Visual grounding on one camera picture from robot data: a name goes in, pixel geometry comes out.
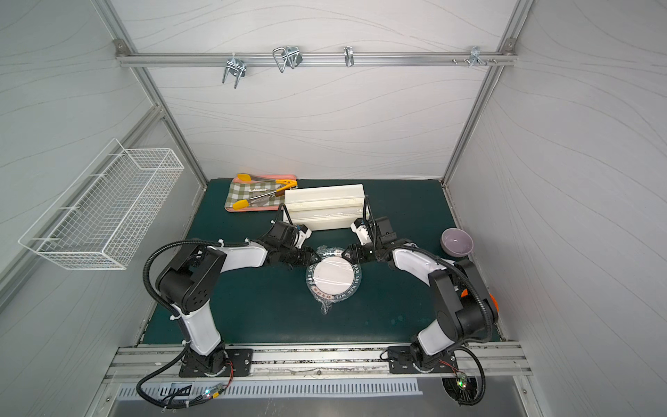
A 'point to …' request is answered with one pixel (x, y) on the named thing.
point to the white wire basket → (108, 226)
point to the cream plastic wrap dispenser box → (326, 208)
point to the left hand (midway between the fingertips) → (317, 260)
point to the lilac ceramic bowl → (456, 242)
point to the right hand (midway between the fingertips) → (350, 251)
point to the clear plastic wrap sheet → (326, 306)
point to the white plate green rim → (333, 278)
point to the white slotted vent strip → (307, 387)
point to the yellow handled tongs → (286, 184)
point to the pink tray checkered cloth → (258, 195)
